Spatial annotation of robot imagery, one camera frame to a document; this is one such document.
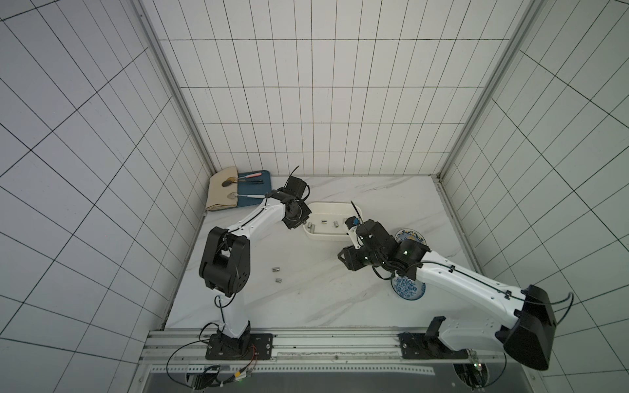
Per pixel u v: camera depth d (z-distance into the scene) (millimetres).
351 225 681
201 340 719
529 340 378
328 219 1039
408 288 833
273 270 881
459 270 475
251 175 1178
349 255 657
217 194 1106
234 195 1109
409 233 949
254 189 1143
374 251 579
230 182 1175
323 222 1029
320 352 727
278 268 893
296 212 778
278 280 859
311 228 1001
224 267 485
